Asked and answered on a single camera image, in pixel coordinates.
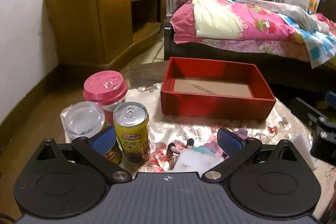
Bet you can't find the teal and pink plush doll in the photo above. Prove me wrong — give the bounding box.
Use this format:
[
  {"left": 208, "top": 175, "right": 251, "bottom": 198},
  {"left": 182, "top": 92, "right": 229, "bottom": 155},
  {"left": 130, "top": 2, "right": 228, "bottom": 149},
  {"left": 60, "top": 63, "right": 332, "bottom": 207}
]
[{"left": 164, "top": 128, "right": 250, "bottom": 162}]

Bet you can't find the pink lid plastic jar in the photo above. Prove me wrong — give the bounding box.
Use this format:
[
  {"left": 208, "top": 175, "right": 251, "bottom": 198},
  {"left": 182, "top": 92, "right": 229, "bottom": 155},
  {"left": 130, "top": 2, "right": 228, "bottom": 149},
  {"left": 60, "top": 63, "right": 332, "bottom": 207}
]
[{"left": 83, "top": 70, "right": 129, "bottom": 126}]

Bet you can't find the white sponge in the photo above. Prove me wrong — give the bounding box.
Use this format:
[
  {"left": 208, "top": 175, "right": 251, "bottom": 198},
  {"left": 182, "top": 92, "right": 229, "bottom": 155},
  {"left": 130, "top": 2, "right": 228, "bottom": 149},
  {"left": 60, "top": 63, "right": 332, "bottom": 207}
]
[{"left": 173, "top": 151, "right": 224, "bottom": 174}]

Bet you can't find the yellow drink can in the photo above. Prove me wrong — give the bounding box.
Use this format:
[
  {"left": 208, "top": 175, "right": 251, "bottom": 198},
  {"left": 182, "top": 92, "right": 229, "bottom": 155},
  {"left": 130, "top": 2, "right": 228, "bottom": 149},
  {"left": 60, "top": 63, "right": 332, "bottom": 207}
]
[{"left": 113, "top": 102, "right": 152, "bottom": 164}]

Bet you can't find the clear lid glass jar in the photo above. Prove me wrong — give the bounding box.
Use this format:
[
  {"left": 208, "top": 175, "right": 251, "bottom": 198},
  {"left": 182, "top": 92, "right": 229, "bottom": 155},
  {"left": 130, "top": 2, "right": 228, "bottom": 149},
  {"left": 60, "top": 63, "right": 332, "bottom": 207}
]
[{"left": 62, "top": 101, "right": 124, "bottom": 165}]

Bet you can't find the red cardboard box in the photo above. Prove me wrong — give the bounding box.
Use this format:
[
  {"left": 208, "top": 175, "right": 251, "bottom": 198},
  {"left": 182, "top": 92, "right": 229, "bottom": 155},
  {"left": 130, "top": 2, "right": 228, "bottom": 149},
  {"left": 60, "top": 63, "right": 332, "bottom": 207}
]
[{"left": 161, "top": 57, "right": 277, "bottom": 121}]

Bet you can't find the pink cartoon quilt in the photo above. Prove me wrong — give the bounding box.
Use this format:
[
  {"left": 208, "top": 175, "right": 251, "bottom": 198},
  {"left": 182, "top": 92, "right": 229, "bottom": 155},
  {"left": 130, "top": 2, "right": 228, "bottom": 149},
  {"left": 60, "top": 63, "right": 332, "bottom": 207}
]
[{"left": 170, "top": 0, "right": 336, "bottom": 63}]

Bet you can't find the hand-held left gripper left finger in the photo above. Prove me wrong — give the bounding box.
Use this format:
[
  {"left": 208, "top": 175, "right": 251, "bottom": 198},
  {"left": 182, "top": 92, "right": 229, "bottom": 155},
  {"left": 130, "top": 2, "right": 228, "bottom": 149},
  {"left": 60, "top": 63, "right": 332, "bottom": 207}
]
[{"left": 34, "top": 126, "right": 133, "bottom": 184}]

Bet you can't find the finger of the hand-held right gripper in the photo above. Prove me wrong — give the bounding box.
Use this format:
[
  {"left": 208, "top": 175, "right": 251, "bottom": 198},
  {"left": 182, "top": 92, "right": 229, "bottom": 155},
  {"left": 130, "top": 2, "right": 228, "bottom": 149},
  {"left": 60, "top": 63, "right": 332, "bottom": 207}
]
[{"left": 289, "top": 97, "right": 322, "bottom": 125}]

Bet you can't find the floral tablecloth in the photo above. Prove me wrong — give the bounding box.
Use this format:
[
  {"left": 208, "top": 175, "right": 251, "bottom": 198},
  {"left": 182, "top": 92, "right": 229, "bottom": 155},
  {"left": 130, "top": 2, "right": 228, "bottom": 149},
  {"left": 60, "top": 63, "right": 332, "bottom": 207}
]
[{"left": 60, "top": 82, "right": 336, "bottom": 216}]

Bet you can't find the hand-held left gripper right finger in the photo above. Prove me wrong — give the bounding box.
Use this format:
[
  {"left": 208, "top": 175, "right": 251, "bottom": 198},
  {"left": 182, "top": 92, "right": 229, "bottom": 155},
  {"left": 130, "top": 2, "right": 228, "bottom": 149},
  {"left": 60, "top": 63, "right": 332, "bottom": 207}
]
[{"left": 202, "top": 128, "right": 298, "bottom": 184}]

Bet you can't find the wooden cabinet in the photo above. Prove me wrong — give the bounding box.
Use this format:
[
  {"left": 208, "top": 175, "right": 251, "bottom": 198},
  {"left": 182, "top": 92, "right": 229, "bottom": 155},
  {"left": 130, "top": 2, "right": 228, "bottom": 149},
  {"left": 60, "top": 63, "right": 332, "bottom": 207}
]
[{"left": 43, "top": 0, "right": 168, "bottom": 67}]

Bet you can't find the dark furniture panel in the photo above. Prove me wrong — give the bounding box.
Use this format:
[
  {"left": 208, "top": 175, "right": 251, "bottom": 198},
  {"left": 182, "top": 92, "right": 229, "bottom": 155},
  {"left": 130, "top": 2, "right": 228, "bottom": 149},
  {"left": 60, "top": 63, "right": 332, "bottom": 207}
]
[{"left": 317, "top": 0, "right": 336, "bottom": 22}]

